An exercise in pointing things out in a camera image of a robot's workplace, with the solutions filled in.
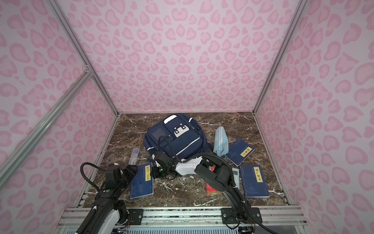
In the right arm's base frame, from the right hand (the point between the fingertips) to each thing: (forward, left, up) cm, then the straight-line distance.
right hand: (150, 174), depth 85 cm
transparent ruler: (+12, +14, -2) cm, 19 cm away
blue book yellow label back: (+17, -54, -2) cm, 57 cm away
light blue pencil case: (+20, -43, +1) cm, 47 cm away
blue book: (-5, +4, -2) cm, 7 cm away
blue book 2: (-2, -60, -3) cm, 60 cm away
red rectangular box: (-8, -35, -3) cm, 36 cm away
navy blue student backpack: (+27, -14, +2) cm, 31 cm away
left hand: (+3, +9, +1) cm, 10 cm away
